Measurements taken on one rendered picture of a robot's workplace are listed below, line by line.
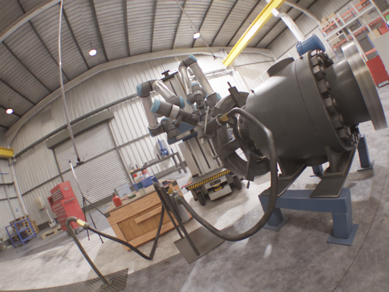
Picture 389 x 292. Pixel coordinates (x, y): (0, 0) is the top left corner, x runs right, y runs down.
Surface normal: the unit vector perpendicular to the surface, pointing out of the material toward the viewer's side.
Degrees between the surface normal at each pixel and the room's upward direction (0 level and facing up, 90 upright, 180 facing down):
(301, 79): 59
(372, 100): 102
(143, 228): 90
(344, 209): 90
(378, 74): 90
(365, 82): 85
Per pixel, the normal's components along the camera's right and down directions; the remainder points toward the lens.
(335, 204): -0.84, 0.37
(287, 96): -0.93, -0.02
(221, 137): 0.36, -0.18
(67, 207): 0.88, -0.41
